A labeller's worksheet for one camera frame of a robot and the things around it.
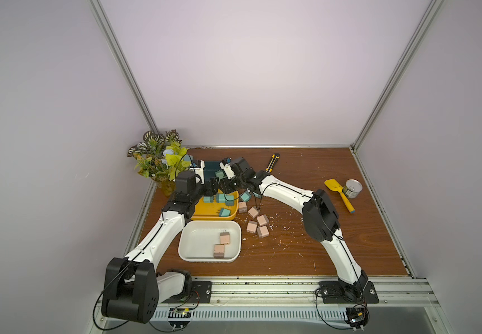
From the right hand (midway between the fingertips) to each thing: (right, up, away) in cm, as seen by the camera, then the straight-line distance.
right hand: (221, 179), depth 91 cm
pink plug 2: (+19, -18, -1) cm, 26 cm away
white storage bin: (-10, -25, -4) cm, 27 cm away
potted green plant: (-24, +9, -6) cm, 27 cm away
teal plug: (+11, -8, +4) cm, 14 cm away
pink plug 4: (+14, -21, -3) cm, 25 cm away
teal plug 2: (+15, -4, -22) cm, 27 cm away
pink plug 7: (+2, -24, -7) cm, 25 cm away
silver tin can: (+62, -5, +5) cm, 62 cm away
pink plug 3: (+10, -13, +1) cm, 16 cm away
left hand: (-2, +2, -7) cm, 7 cm away
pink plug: (+14, -15, +1) cm, 21 cm away
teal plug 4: (-7, -10, +4) cm, 13 cm away
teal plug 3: (-1, -9, +7) cm, 11 cm away
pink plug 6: (0, -28, -10) cm, 30 cm away
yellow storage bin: (-1, -13, +4) cm, 14 cm away
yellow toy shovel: (+55, -3, +12) cm, 57 cm away
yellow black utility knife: (+26, +8, +22) cm, 35 cm away
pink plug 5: (+18, -22, -5) cm, 29 cm away
